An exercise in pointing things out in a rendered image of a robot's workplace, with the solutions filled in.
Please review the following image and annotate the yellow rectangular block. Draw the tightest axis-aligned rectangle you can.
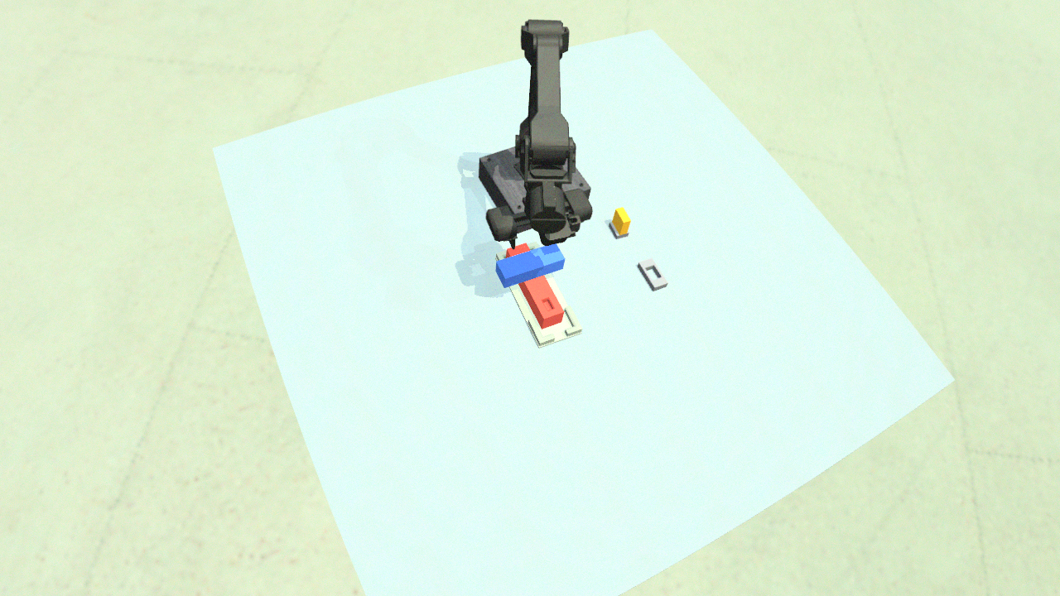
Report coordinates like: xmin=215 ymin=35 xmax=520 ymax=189
xmin=612 ymin=207 xmax=631 ymax=235

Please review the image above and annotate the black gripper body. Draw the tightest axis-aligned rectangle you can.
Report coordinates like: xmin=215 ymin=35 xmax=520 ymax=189
xmin=485 ymin=183 xmax=593 ymax=242

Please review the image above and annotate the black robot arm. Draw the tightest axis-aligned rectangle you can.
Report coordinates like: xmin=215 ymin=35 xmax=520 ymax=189
xmin=513 ymin=19 xmax=581 ymax=246

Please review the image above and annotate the white rectangular frame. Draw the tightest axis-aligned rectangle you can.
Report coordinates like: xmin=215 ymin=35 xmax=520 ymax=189
xmin=637 ymin=258 xmax=668 ymax=291

